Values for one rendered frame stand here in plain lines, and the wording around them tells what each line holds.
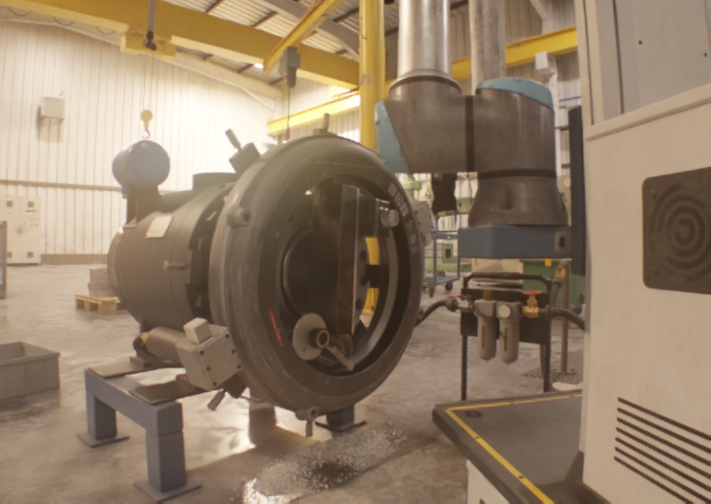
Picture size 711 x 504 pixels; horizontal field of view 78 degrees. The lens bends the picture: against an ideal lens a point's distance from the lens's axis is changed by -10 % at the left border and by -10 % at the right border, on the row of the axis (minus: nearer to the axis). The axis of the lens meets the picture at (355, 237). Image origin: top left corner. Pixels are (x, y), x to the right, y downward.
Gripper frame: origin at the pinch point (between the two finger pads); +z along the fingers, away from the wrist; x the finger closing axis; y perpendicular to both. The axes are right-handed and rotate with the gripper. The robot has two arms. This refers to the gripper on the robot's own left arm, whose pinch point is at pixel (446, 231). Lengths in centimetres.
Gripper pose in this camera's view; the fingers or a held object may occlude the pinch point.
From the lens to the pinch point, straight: 148.5
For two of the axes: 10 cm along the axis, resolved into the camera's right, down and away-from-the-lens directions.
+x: -9.9, 1.1, -0.1
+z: 1.0, 9.1, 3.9
